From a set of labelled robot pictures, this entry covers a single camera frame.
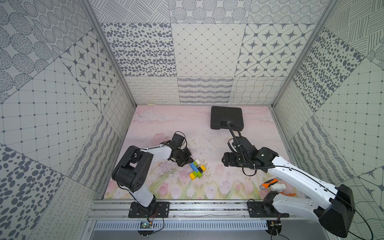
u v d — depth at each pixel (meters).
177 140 0.77
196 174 0.84
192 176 0.83
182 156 0.83
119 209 0.75
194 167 0.86
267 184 0.82
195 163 0.88
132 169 0.47
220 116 1.12
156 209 0.73
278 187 0.77
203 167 0.87
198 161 0.88
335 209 0.38
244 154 0.58
